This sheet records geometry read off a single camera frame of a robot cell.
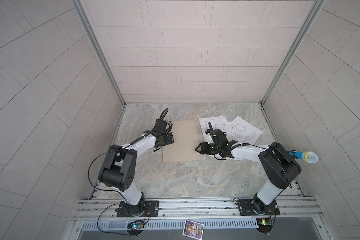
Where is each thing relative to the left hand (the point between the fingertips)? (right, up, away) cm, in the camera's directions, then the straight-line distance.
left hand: (172, 137), depth 94 cm
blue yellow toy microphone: (+62, -3, -31) cm, 69 cm away
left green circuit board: (-13, -35, -29) cm, 47 cm away
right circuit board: (+46, -36, -25) cm, 64 cm away
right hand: (+16, -7, -5) cm, 18 cm away
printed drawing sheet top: (+47, +3, +7) cm, 48 cm away
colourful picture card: (+12, -36, -29) cm, 48 cm away
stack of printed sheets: (+32, +9, +12) cm, 35 cm away
